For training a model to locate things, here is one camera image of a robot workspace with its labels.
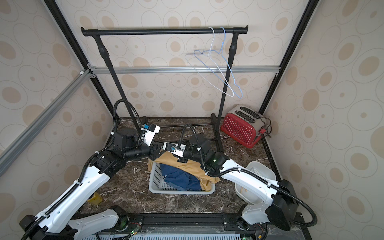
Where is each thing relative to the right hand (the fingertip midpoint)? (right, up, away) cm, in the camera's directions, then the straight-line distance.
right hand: (177, 141), depth 71 cm
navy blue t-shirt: (0, -20, +5) cm, 20 cm away
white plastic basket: (-12, -25, +12) cm, 31 cm away
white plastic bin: (+37, -29, +7) cm, 47 cm away
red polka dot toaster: (+39, +9, +23) cm, 46 cm away
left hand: (-2, -2, -6) cm, 6 cm away
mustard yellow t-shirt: (+7, -15, +7) cm, 18 cm away
